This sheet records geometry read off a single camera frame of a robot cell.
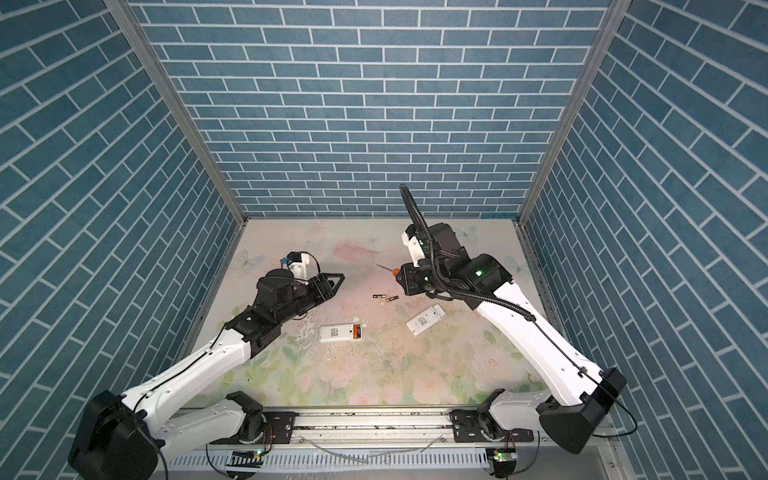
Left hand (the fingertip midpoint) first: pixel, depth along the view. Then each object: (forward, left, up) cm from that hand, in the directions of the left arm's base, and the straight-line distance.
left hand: (341, 281), depth 78 cm
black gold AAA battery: (+7, -10, -20) cm, 24 cm away
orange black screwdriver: (-2, -14, +7) cm, 16 cm away
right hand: (-4, -14, +9) cm, 17 cm away
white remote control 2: (-2, -24, -18) cm, 30 cm away
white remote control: (-6, +2, -19) cm, 20 cm away
